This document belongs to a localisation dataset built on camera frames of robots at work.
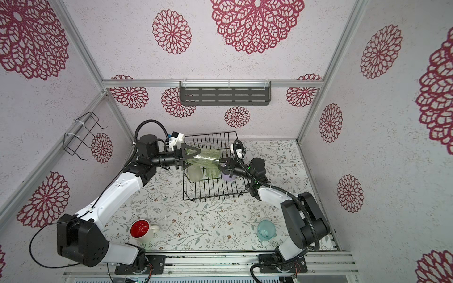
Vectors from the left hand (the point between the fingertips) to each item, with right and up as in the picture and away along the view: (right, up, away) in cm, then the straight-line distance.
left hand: (199, 157), depth 71 cm
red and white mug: (-28, -34, +10) cm, 45 cm away
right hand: (+6, -2, +2) cm, 6 cm away
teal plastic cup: (+30, -34, +12) cm, 47 cm away
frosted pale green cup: (-6, -9, +26) cm, 28 cm away
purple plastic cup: (+12, -12, +28) cm, 33 cm away
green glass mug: (+3, -9, +34) cm, 35 cm away
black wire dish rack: (-2, -12, +28) cm, 31 cm away
